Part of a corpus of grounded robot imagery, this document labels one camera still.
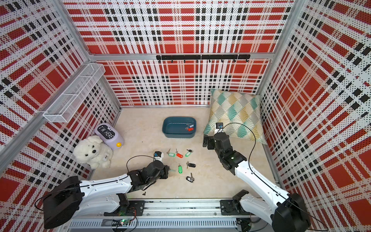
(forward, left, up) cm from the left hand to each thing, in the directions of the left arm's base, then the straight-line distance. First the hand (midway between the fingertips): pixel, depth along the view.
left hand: (171, 167), depth 86 cm
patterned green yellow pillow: (+32, -46, +12) cm, 57 cm away
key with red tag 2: (+30, -11, -2) cm, 32 cm away
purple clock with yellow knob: (+18, +40, +8) cm, 45 cm away
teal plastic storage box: (+32, -3, -3) cm, 33 cm away
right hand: (+13, -26, +16) cm, 33 cm away
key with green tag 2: (0, -5, -3) cm, 6 cm away
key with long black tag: (-6, -12, -3) cm, 14 cm away
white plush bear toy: (+4, +41, +15) cm, 44 cm away
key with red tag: (+9, -4, -2) cm, 10 cm away
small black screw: (-14, +14, -2) cm, 20 cm away
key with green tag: (+10, +1, -2) cm, 10 cm away
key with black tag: (+2, -13, -2) cm, 14 cm away
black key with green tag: (+11, -10, -3) cm, 15 cm away
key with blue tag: (+32, -11, -2) cm, 34 cm away
